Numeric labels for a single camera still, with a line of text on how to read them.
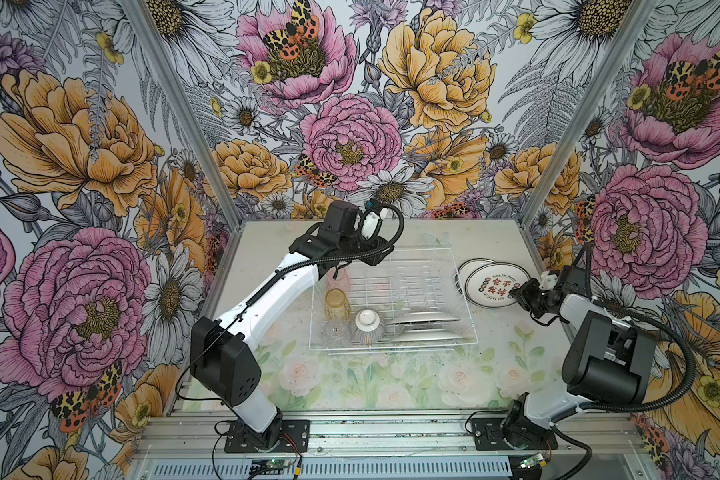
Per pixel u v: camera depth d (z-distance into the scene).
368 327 0.86
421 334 0.83
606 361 0.48
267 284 0.49
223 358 0.43
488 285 0.99
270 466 0.71
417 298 0.99
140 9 0.70
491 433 0.74
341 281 0.94
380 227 0.63
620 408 0.44
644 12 0.71
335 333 0.92
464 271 1.05
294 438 0.75
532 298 0.82
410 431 0.76
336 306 0.87
